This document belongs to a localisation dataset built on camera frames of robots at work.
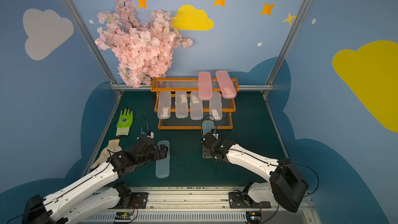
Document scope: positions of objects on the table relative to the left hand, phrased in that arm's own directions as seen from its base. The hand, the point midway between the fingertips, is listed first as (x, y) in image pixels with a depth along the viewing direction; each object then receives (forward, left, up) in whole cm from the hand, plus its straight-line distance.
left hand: (161, 148), depth 80 cm
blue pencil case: (-6, 0, -10) cm, 12 cm away
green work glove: (+22, +31, -11) cm, 40 cm away
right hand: (+3, -27, -5) cm, 28 cm away
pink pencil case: (+29, -22, +18) cm, 41 cm away
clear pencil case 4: (+22, -29, +5) cm, 37 cm away
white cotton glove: (+5, +32, -11) cm, 34 cm away
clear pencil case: (+25, +2, +5) cm, 26 cm away
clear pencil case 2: (+23, -8, +4) cm, 25 cm away
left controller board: (-29, +15, -12) cm, 35 cm away
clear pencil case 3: (+25, -17, +5) cm, 31 cm away
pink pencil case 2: (+31, -34, +18) cm, 49 cm away
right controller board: (-28, -47, -13) cm, 56 cm away
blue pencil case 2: (+17, -24, -5) cm, 30 cm away
